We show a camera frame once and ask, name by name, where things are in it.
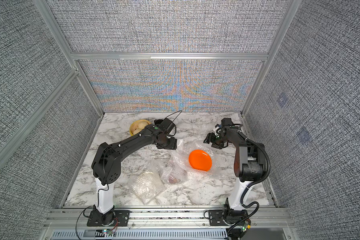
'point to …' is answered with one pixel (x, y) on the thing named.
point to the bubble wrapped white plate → (147, 185)
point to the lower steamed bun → (136, 131)
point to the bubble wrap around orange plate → (181, 152)
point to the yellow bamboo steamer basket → (134, 125)
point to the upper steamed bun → (141, 125)
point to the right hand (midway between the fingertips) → (208, 139)
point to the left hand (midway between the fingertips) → (175, 145)
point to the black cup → (158, 121)
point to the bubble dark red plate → (173, 175)
